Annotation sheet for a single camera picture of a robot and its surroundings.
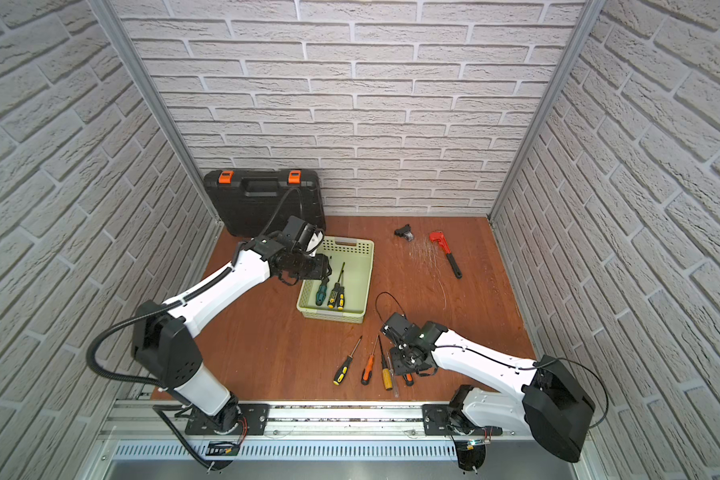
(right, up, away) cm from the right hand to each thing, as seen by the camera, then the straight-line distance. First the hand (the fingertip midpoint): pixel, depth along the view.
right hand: (403, 363), depth 81 cm
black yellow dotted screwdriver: (-21, +17, +14) cm, 31 cm away
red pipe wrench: (+17, +36, +30) cm, 50 cm away
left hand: (-21, +27, +2) cm, 34 cm away
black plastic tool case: (-50, +48, +15) cm, 71 cm away
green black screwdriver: (-25, +17, +13) cm, 33 cm away
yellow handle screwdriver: (-4, -3, -1) cm, 5 cm away
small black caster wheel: (+5, +38, +32) cm, 50 cm away
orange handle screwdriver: (+1, -4, -2) cm, 4 cm away
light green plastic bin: (-14, +29, +25) cm, 41 cm away
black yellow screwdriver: (-17, -2, -1) cm, 17 cm away
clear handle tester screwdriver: (-2, -6, -3) cm, 7 cm away
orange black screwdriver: (-10, -2, -1) cm, 10 cm away
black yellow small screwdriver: (-19, +17, +14) cm, 29 cm away
